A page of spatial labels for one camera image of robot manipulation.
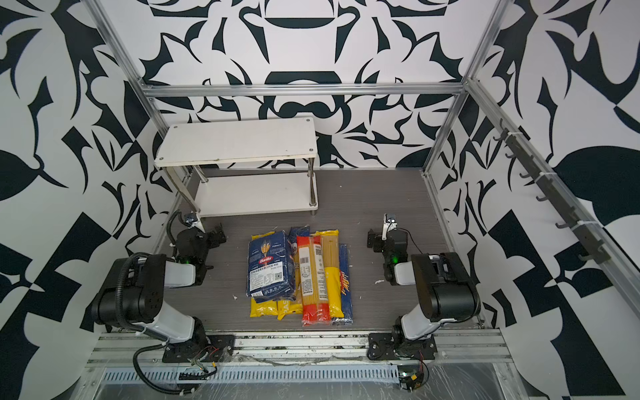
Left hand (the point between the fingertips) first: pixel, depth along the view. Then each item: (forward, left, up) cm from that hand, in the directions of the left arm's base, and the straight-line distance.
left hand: (204, 223), depth 94 cm
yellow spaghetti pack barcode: (-29, -22, -5) cm, 37 cm away
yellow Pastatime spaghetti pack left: (-30, -29, -5) cm, 42 cm away
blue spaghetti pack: (-24, -50, -4) cm, 56 cm away
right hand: (-3, -67, -2) cm, 67 cm away
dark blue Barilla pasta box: (-20, -27, +4) cm, 34 cm away
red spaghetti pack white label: (-30, -40, +1) cm, 50 cm away
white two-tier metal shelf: (+37, -9, -8) cm, 39 cm away
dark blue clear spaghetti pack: (-4, -33, -2) cm, 34 cm away
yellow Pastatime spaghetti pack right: (-8, -47, -2) cm, 47 cm away
